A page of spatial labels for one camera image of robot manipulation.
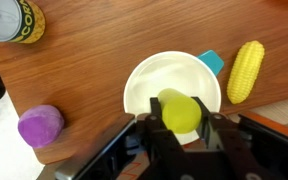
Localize wooden table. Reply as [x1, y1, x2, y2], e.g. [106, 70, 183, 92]
[0, 0, 288, 166]

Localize white pot with teal band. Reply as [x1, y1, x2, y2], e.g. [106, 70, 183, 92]
[123, 49, 225, 146]

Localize corn can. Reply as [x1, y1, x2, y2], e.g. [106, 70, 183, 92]
[0, 0, 47, 45]

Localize black device with silver edge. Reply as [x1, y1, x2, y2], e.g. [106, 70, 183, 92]
[54, 114, 142, 180]

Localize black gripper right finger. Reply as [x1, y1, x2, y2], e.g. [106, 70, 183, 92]
[191, 96, 262, 180]

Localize purple ball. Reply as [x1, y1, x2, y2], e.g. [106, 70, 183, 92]
[17, 104, 66, 149]

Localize yellow cylinder block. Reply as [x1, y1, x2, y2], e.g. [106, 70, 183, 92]
[157, 87, 203, 135]

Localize yellow toy corn cob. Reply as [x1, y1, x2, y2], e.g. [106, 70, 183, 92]
[226, 40, 266, 105]

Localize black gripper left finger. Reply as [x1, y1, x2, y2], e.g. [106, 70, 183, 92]
[136, 96, 194, 180]

